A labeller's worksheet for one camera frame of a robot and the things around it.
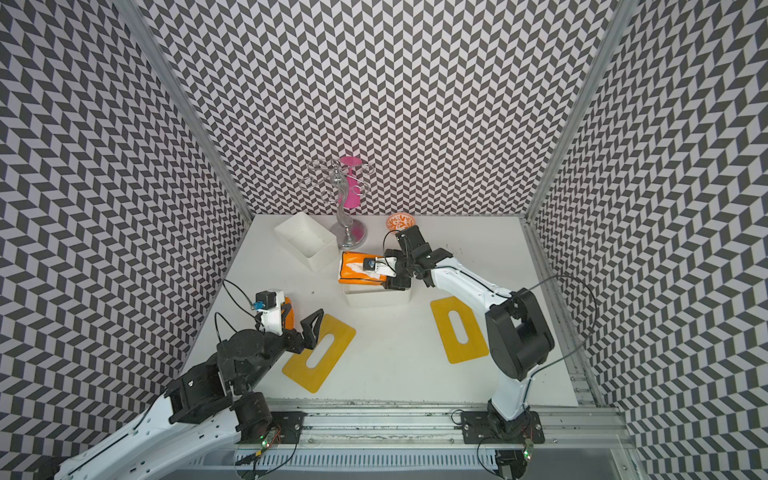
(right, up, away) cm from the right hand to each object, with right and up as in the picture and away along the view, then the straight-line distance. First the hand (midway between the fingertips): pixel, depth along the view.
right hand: (388, 269), depth 89 cm
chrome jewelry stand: (-17, +28, +4) cm, 33 cm away
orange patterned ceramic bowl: (+4, +16, +27) cm, 32 cm away
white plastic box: (-3, -8, -2) cm, 9 cm away
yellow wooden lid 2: (-21, -29, -8) cm, 37 cm away
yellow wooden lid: (+20, -24, -2) cm, 31 cm away
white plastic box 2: (-32, +8, +29) cm, 44 cm away
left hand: (-19, -9, -19) cm, 28 cm away
